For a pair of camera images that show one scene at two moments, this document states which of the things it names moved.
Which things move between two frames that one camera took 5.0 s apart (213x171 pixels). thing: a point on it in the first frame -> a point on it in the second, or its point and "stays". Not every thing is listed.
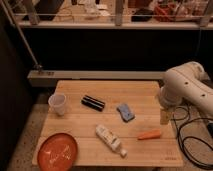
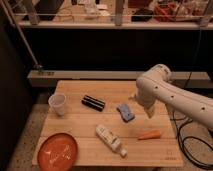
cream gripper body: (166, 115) -> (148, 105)
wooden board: (113, 123) stays
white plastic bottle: (111, 140) stays
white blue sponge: (125, 112) stays
